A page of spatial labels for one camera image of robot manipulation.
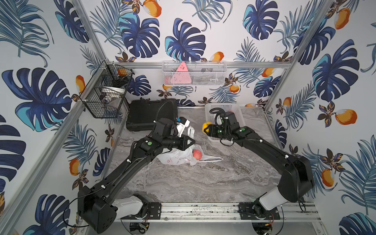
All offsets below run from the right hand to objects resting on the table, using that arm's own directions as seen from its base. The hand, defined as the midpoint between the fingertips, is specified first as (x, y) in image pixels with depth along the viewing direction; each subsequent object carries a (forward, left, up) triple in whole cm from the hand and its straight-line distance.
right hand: (207, 130), depth 85 cm
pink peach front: (-9, +6, -12) cm, 16 cm away
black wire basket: (+19, +63, +11) cm, 66 cm away
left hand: (-13, +8, +9) cm, 17 cm away
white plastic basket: (+31, -18, -12) cm, 38 cm away
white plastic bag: (-18, +12, +1) cm, 22 cm away
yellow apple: (0, +2, +4) cm, 4 cm away
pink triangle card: (+29, +16, +17) cm, 37 cm away
